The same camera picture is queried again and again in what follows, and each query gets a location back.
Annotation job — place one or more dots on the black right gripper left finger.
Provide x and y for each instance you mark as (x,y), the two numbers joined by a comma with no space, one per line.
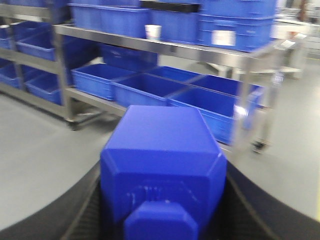
(50,220)

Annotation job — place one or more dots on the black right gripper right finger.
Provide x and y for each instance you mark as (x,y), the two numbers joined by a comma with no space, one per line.
(262,215)

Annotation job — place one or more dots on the steel rack with rollers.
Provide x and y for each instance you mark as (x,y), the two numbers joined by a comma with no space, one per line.
(175,48)

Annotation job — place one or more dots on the white paper cup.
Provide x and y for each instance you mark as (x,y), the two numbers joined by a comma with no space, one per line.
(153,32)

